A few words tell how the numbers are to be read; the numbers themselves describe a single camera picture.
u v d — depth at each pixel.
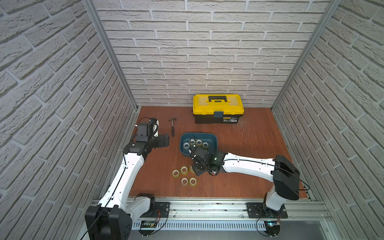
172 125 1.07
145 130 0.58
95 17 0.73
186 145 0.97
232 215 0.74
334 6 0.69
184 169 0.87
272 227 0.70
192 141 0.98
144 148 0.54
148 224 0.73
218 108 1.00
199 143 0.97
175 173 0.85
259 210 0.74
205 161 0.60
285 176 0.44
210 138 1.00
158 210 0.73
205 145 0.97
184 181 0.83
